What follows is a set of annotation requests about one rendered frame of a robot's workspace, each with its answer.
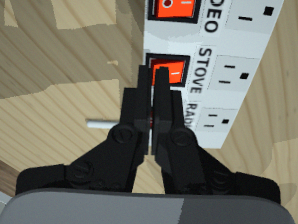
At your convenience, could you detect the white power strip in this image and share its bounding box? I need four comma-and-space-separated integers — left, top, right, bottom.
143, 0, 284, 148

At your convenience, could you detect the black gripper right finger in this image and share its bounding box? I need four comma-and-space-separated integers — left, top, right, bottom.
151, 66, 281, 205

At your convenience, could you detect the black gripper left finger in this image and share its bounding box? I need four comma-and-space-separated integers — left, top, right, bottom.
15, 65, 152, 196

